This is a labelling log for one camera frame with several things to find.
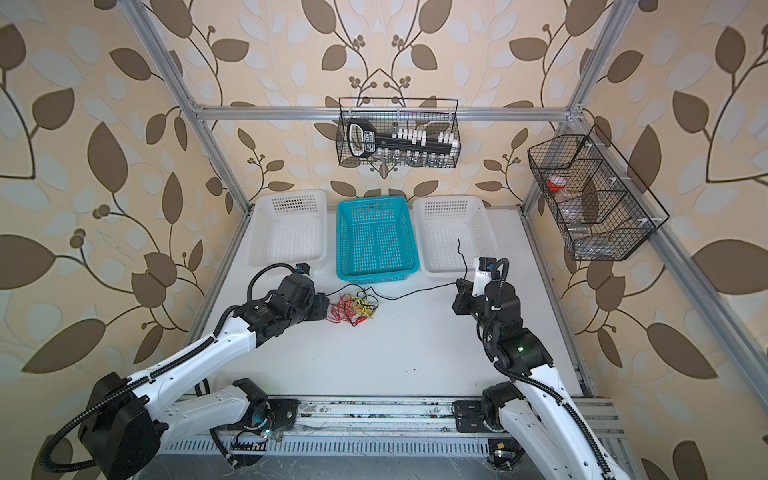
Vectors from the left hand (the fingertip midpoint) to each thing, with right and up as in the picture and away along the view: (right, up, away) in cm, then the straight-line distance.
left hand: (324, 300), depth 83 cm
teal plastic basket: (+12, +17, +29) cm, 35 cm away
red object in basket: (+64, +31, -1) cm, 71 cm away
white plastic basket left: (-22, +21, +33) cm, 45 cm away
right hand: (+37, +5, -7) cm, 38 cm away
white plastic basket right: (+38, +24, +33) cm, 56 cm away
